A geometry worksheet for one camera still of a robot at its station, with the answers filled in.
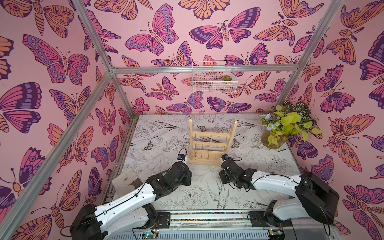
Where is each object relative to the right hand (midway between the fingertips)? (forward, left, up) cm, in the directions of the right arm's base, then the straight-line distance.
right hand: (221, 172), depth 88 cm
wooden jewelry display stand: (+17, +8, -1) cm, 19 cm away
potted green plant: (+21, -35, +23) cm, 47 cm away
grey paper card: (-7, +56, -1) cm, 56 cm away
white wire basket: (+51, +4, +31) cm, 60 cm away
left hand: (-4, +17, +8) cm, 19 cm away
